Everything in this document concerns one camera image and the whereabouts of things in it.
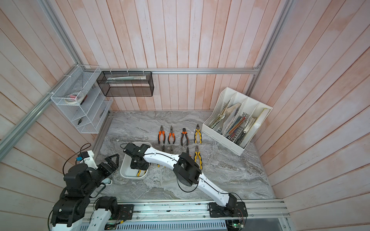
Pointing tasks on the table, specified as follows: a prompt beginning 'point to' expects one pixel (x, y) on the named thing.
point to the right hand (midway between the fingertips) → (135, 168)
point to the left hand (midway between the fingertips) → (114, 161)
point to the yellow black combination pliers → (198, 130)
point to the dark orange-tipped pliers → (185, 133)
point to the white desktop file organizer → (235, 120)
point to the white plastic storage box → (126, 172)
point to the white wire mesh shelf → (89, 116)
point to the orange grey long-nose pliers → (172, 149)
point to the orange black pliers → (187, 149)
